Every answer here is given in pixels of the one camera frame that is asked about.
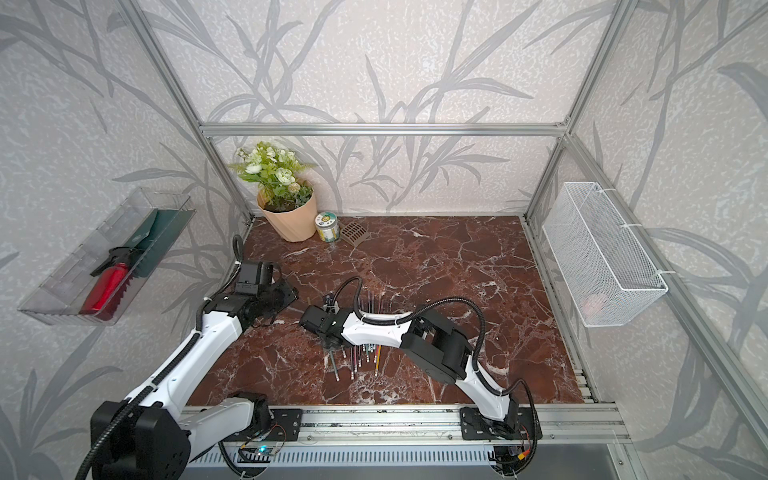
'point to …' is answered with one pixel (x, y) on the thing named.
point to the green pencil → (335, 366)
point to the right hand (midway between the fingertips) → (334, 334)
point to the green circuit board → (264, 450)
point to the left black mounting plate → (285, 425)
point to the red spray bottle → (110, 273)
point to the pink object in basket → (592, 307)
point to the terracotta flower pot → (297, 224)
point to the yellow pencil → (378, 360)
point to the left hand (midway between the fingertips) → (296, 291)
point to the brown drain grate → (354, 233)
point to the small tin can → (327, 227)
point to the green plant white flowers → (277, 170)
